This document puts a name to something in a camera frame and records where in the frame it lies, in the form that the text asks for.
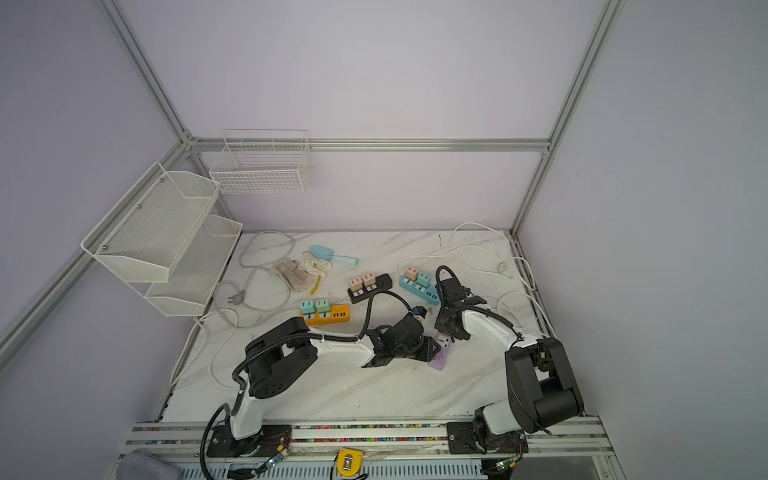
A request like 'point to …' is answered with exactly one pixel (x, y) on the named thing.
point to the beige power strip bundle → (305, 273)
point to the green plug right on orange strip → (323, 306)
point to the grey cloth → (140, 465)
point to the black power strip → (383, 282)
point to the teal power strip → (428, 294)
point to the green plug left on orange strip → (308, 307)
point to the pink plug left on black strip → (356, 285)
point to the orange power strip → (338, 313)
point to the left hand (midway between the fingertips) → (437, 352)
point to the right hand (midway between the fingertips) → (446, 325)
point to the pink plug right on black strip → (369, 279)
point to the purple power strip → (439, 360)
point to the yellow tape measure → (356, 465)
